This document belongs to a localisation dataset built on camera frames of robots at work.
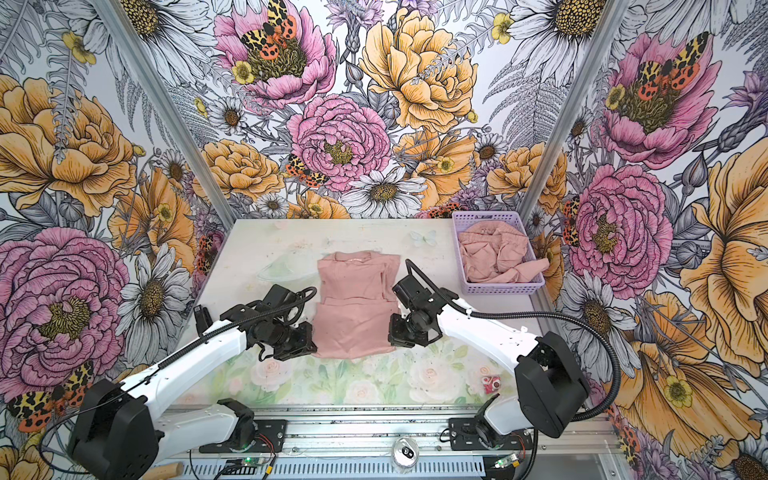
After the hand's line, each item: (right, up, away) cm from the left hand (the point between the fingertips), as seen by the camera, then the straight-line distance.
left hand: (312, 357), depth 80 cm
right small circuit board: (+48, -22, -8) cm, 53 cm away
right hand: (+21, +2, -1) cm, 21 cm away
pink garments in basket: (+56, +27, +23) cm, 66 cm away
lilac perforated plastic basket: (+48, +39, +36) cm, 72 cm away
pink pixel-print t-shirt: (+10, +9, +13) cm, 19 cm away
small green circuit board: (-12, -21, -8) cm, 26 cm away
